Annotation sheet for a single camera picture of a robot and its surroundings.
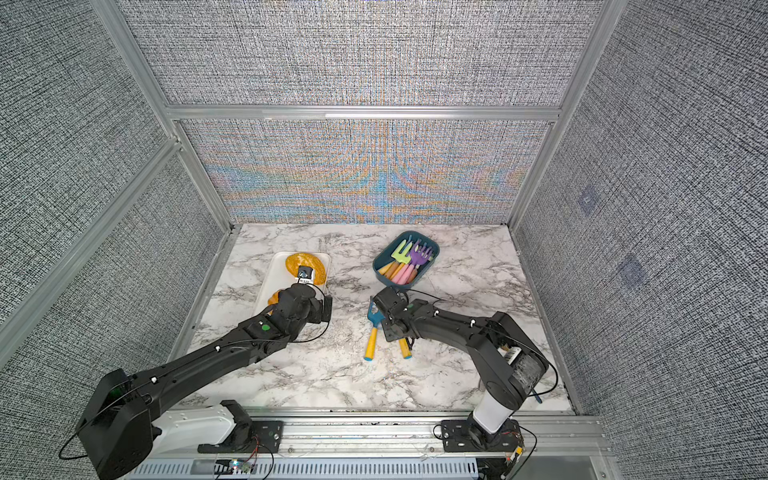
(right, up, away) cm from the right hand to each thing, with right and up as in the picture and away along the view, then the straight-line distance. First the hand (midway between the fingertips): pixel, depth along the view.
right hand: (395, 319), depth 91 cm
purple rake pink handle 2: (+9, +19, +16) cm, 27 cm away
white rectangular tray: (-40, +12, +13) cm, 44 cm away
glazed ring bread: (-39, +5, +6) cm, 40 cm away
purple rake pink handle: (+9, +19, +15) cm, 26 cm away
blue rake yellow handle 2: (+3, -8, -4) cm, 9 cm away
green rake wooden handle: (+1, +18, +15) cm, 23 cm away
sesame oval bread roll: (-34, +17, +13) cm, 41 cm away
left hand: (-21, +9, -7) cm, 24 cm away
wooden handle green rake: (+3, +18, +14) cm, 24 cm away
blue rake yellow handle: (-6, 0, +4) cm, 7 cm away
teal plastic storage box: (-2, +19, +16) cm, 25 cm away
